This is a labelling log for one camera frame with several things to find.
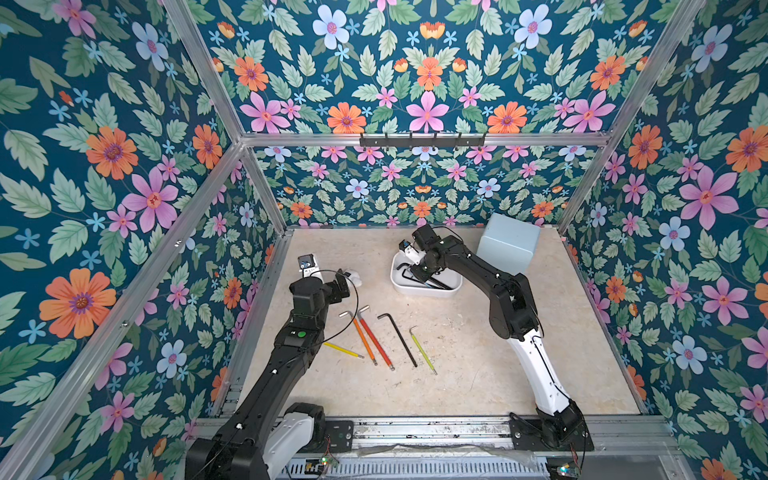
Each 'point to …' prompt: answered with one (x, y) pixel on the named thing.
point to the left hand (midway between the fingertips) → (328, 271)
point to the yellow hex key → (344, 350)
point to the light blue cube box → (508, 244)
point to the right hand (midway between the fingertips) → (420, 269)
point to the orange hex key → (359, 329)
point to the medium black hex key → (402, 341)
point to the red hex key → (374, 340)
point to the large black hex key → (420, 281)
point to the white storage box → (406, 284)
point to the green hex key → (420, 349)
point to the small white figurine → (355, 279)
